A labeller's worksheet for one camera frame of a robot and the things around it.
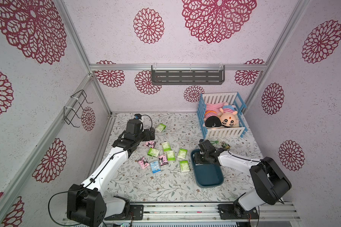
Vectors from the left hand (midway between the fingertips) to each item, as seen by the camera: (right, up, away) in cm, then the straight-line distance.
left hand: (147, 131), depth 83 cm
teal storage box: (+35, -27, +2) cm, 44 cm away
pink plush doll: (+46, +16, +27) cm, 56 cm away
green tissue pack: (+6, +2, +25) cm, 26 cm away
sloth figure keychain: (+52, -11, +17) cm, 56 cm away
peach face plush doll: (+54, +11, +16) cm, 57 cm away
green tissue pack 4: (+14, -16, +9) cm, 23 cm away
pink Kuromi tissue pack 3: (-4, -20, +7) cm, 22 cm away
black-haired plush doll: (+43, +6, +14) cm, 45 cm away
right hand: (+33, -19, +9) cm, 39 cm away
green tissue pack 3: (+2, -15, +12) cm, 19 cm away
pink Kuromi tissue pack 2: (+9, -18, +8) cm, 22 cm away
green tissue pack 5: (+21, -15, +11) cm, 29 cm away
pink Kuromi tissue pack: (-1, -9, +15) cm, 18 cm away
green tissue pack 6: (+22, -22, +5) cm, 31 cm away
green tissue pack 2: (+11, -11, +14) cm, 21 cm away
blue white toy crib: (+62, +25, +27) cm, 72 cm away
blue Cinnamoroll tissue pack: (+4, -22, +5) cm, 23 cm away
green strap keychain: (+47, -9, +20) cm, 52 cm away
